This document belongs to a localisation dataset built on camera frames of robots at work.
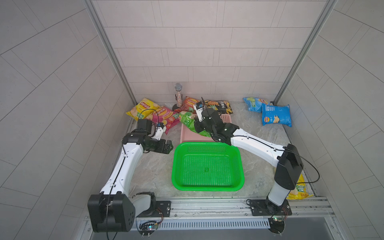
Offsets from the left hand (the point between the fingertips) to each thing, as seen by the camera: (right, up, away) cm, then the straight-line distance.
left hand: (167, 143), depth 80 cm
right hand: (+15, +14, 0) cm, 20 cm away
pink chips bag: (-4, +14, +16) cm, 22 cm away
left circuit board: (-5, -34, -15) cm, 38 cm away
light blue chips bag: (+58, +23, +28) cm, 69 cm away
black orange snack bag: (+32, +23, +26) cm, 47 cm away
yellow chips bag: (+67, -22, -7) cm, 71 cm away
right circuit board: (+53, -35, -12) cm, 65 cm away
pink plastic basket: (+10, +2, +16) cm, 19 cm away
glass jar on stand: (+4, +27, +17) cm, 32 cm away
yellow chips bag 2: (-23, +19, +25) cm, 39 cm away
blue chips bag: (+72, +16, +21) cm, 77 cm away
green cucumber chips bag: (+12, +13, -3) cm, 18 cm away
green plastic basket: (+22, -14, +5) cm, 27 cm away
